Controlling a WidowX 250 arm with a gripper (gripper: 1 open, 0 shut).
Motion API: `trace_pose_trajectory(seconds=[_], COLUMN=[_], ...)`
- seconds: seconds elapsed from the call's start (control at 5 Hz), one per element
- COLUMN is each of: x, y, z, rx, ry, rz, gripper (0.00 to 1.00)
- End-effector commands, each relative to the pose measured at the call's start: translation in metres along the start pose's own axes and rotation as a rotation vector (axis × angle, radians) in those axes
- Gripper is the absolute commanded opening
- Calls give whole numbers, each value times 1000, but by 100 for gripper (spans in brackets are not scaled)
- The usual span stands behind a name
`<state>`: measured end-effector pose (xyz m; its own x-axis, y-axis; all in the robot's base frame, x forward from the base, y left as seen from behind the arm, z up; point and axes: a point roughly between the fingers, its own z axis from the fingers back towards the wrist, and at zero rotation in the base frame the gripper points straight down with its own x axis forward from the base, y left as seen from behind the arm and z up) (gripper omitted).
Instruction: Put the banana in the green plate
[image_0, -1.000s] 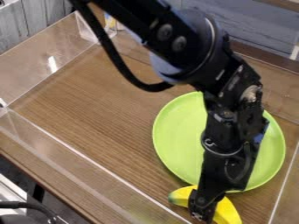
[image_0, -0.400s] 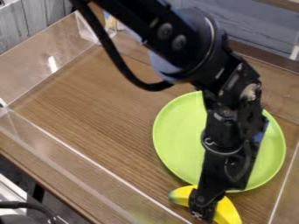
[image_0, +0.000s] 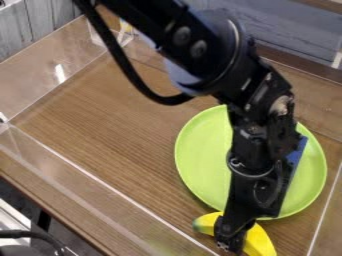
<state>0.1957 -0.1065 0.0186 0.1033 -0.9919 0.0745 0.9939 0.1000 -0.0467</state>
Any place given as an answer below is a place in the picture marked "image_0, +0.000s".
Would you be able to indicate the blue plastic block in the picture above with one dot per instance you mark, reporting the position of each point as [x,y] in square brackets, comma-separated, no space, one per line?
[295,155]

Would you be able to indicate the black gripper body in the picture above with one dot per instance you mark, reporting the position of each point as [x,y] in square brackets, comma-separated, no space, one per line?
[261,171]

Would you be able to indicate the clear acrylic enclosure wall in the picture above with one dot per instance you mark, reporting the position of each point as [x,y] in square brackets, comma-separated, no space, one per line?
[87,149]

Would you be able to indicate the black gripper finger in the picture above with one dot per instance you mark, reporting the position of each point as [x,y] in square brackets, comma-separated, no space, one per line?
[229,240]

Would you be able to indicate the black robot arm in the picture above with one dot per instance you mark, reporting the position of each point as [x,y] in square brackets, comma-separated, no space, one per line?
[213,61]

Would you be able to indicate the yellow toy banana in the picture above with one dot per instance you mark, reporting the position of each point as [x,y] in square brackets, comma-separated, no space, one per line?
[257,244]

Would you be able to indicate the green plate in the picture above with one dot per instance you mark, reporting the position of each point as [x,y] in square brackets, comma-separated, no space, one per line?
[199,152]

